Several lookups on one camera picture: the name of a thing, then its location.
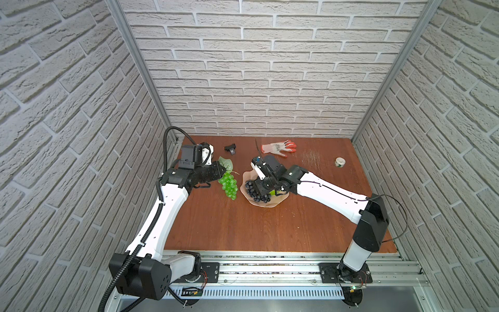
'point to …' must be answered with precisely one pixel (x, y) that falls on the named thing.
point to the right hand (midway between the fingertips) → (262, 183)
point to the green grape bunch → (229, 182)
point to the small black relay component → (230, 148)
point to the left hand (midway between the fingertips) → (228, 166)
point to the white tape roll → (340, 162)
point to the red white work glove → (278, 147)
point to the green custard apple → (273, 192)
